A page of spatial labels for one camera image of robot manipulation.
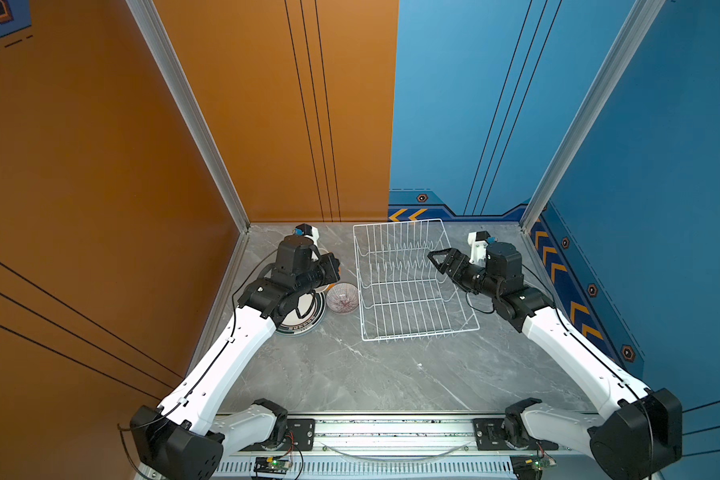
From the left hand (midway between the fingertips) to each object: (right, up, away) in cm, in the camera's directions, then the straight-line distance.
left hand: (340, 258), depth 74 cm
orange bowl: (-1, -6, -9) cm, 11 cm away
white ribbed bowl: (-2, -13, +22) cm, 26 cm away
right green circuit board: (+46, -50, -4) cm, 67 cm away
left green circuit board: (-16, -49, -4) cm, 52 cm away
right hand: (+24, -1, +3) cm, 24 cm away
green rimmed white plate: (-6, -11, -10) cm, 16 cm away
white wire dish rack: (+18, -11, +23) cm, 31 cm away
